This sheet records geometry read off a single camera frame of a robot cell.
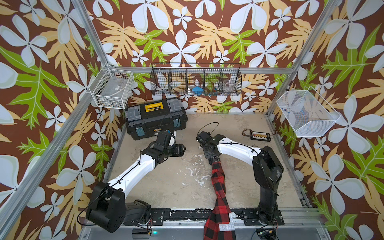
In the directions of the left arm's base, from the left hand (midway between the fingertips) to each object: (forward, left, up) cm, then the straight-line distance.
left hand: (181, 146), depth 85 cm
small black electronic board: (+16, -55, -12) cm, 58 cm away
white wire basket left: (+27, +41, +20) cm, 53 cm away
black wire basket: (+42, -22, +17) cm, 50 cm away
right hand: (+1, -18, -9) cm, 20 cm away
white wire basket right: (+15, -71, +14) cm, 74 cm away
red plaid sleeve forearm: (-37, -19, -9) cm, 43 cm away
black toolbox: (+19, +20, +3) cm, 28 cm away
